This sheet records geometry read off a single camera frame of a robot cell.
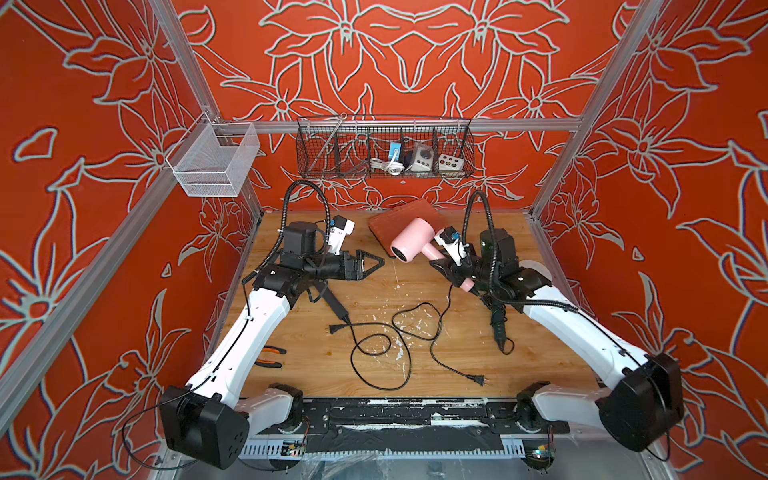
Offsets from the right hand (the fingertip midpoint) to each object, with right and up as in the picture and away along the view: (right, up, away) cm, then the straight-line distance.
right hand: (430, 255), depth 76 cm
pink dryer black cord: (+13, -33, +2) cm, 35 cm away
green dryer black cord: (+25, -20, +11) cm, 33 cm away
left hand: (-15, -1, -6) cm, 16 cm away
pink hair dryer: (-4, +5, -3) cm, 7 cm away
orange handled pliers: (-44, -31, +5) cm, 54 cm away
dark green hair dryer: (+22, -18, +11) cm, 31 cm away
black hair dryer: (-32, -11, +18) cm, 38 cm away
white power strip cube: (+9, +28, +16) cm, 34 cm away
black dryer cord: (-26, -23, +11) cm, 36 cm away
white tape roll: (+42, -6, +24) cm, 49 cm away
